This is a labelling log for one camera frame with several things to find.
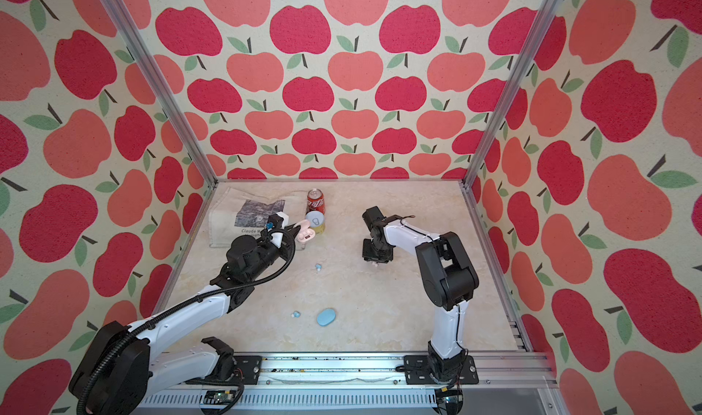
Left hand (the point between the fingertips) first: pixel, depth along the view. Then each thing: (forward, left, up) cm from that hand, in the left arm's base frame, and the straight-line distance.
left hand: (299, 230), depth 79 cm
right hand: (+1, -23, -21) cm, 32 cm away
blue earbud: (0, -4, -21) cm, 22 cm away
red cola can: (+21, -2, -11) cm, 24 cm away
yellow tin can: (+16, -2, -16) cm, 23 cm away
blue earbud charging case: (-18, -8, -21) cm, 29 cm away
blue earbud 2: (-17, +2, -21) cm, 27 cm away
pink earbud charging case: (0, -2, -2) cm, 2 cm away
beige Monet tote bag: (+16, +26, -13) cm, 33 cm away
